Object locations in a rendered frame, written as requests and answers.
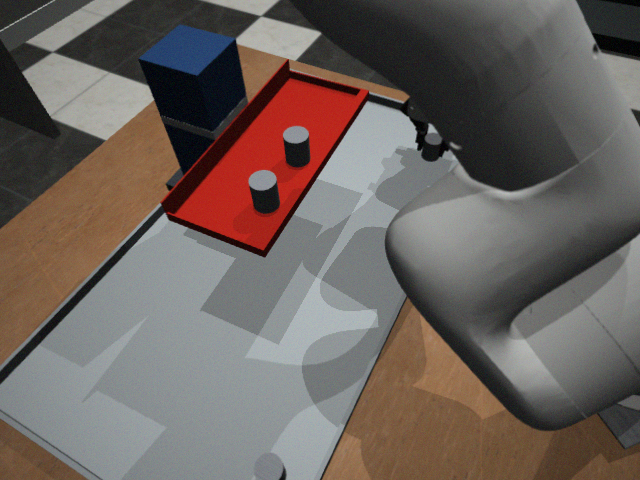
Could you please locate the grey cylinder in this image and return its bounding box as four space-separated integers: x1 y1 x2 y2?
248 170 280 214
421 133 442 162
254 453 286 480
283 126 311 167

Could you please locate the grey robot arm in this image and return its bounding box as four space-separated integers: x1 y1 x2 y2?
290 0 640 431

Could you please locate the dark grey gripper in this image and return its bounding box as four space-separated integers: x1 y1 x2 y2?
400 97 449 157

